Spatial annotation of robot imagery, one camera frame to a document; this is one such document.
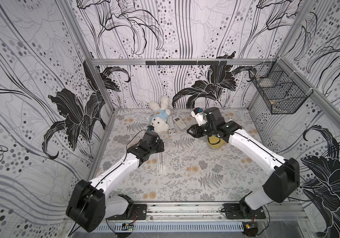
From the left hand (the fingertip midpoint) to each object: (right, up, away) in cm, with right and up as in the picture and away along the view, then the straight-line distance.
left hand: (163, 147), depth 85 cm
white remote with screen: (+10, +15, +23) cm, 29 cm away
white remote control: (+4, +12, +21) cm, 25 cm away
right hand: (+15, +11, -4) cm, 19 cm away
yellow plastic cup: (+25, +5, -18) cm, 32 cm away
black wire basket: (+74, +34, +4) cm, 81 cm away
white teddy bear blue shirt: (-5, +16, +14) cm, 22 cm away
